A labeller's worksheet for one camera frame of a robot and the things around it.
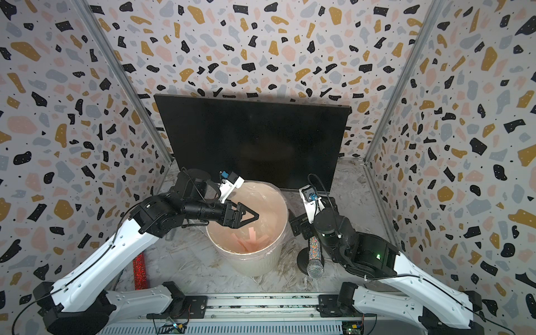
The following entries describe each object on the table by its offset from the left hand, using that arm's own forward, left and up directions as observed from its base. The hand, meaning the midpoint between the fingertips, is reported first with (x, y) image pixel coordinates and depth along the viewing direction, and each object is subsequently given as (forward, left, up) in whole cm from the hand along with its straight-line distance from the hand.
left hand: (253, 215), depth 60 cm
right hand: (+3, -15, +1) cm, 15 cm away
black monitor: (+44, -12, -12) cm, 47 cm away
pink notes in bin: (+2, +3, -25) cm, 25 cm away
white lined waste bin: (+13, -3, -12) cm, 18 cm away
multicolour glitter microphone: (-11, -18, -12) cm, 24 cm away
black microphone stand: (-1, -17, -34) cm, 38 cm away
